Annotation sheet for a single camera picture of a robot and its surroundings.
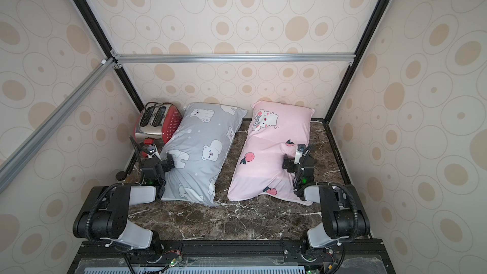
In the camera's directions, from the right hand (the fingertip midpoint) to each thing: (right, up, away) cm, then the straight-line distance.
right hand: (304, 155), depth 93 cm
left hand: (-68, +1, -1) cm, 68 cm away
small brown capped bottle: (-85, -9, -8) cm, 86 cm away
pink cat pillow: (-13, +12, +7) cm, 19 cm away
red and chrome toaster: (-75, +16, +4) cm, 77 cm away
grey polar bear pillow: (-50, +6, -3) cm, 50 cm away
